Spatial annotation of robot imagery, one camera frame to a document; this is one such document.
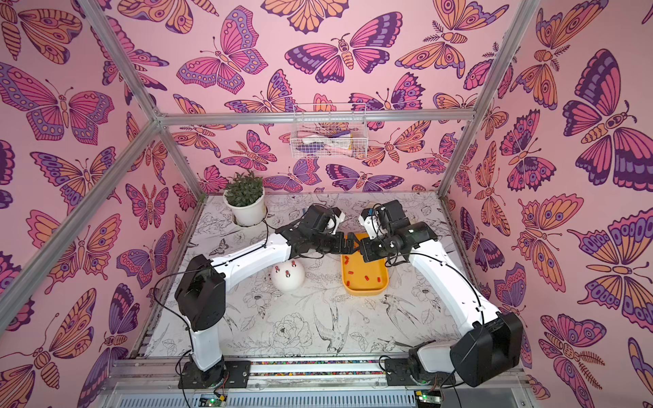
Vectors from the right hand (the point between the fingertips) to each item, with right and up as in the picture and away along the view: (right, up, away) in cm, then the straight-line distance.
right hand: (364, 248), depth 78 cm
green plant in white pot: (-43, +18, +20) cm, 51 cm away
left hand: (-2, 0, +4) cm, 5 cm away
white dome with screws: (-25, -10, +5) cm, 27 cm away
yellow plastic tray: (+1, -13, +14) cm, 19 cm away
